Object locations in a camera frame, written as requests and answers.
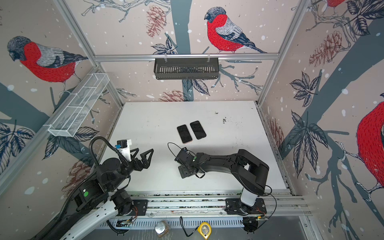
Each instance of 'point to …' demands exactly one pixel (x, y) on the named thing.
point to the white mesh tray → (78, 105)
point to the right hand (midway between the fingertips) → (186, 171)
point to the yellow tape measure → (205, 229)
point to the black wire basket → (186, 68)
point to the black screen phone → (184, 134)
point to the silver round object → (162, 228)
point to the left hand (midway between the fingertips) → (145, 151)
